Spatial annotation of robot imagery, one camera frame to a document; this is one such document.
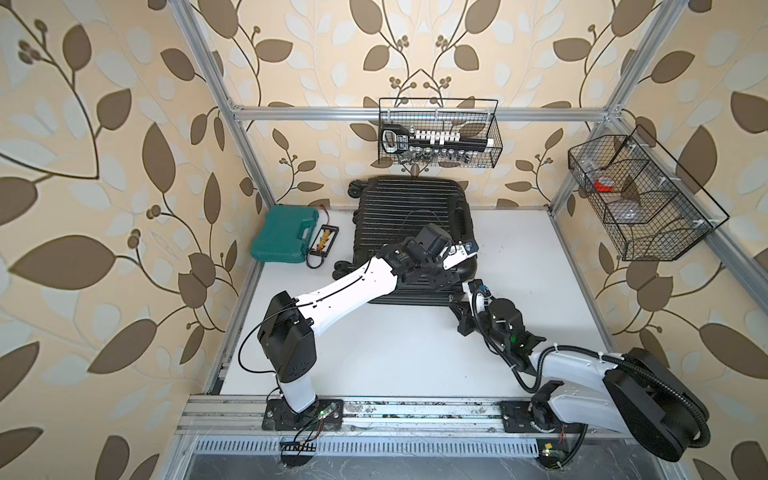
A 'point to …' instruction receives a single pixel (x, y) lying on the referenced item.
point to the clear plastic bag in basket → (627, 211)
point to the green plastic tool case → (286, 235)
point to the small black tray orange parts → (324, 240)
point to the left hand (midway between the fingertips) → (447, 256)
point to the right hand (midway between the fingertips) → (450, 304)
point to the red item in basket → (602, 188)
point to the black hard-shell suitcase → (389, 210)
